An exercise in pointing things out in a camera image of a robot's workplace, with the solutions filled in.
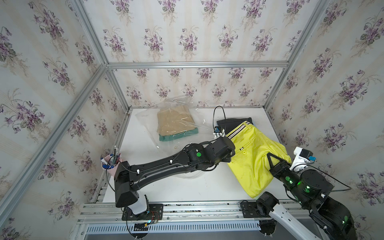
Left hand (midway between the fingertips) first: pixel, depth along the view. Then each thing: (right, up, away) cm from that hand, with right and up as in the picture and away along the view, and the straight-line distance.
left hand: (230, 151), depth 68 cm
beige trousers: (-30, +15, +31) cm, 46 cm away
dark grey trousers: (+7, +12, +32) cm, 34 cm away
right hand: (+15, 0, -8) cm, 17 cm away
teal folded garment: (-38, +3, +30) cm, 48 cm away
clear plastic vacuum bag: (-53, +17, +44) cm, 71 cm away
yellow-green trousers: (+8, -6, -3) cm, 10 cm away
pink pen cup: (-64, -9, +14) cm, 66 cm away
